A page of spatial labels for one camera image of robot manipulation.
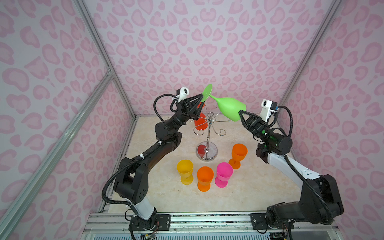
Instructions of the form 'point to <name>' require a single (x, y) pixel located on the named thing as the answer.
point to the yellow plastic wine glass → (185, 167)
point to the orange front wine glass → (239, 153)
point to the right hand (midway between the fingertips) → (239, 116)
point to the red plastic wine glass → (201, 123)
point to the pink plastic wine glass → (224, 171)
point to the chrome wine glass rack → (207, 150)
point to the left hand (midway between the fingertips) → (203, 99)
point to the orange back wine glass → (205, 175)
